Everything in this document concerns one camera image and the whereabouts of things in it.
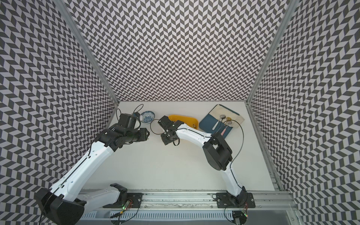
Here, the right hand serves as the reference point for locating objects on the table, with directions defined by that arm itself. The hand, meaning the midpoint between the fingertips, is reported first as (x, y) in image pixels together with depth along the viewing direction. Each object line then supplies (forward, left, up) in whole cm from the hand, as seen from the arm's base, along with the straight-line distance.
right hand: (168, 140), depth 90 cm
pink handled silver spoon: (+16, -43, -4) cm, 46 cm away
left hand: (-4, +11, +14) cm, 18 cm away
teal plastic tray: (+16, -28, -4) cm, 32 cm away
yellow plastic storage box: (+15, -16, 0) cm, 22 cm away
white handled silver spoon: (+14, -33, -3) cm, 36 cm away
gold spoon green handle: (+21, -44, -5) cm, 49 cm away
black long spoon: (+21, -39, -3) cm, 44 cm away
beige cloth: (+31, -39, -6) cm, 50 cm away
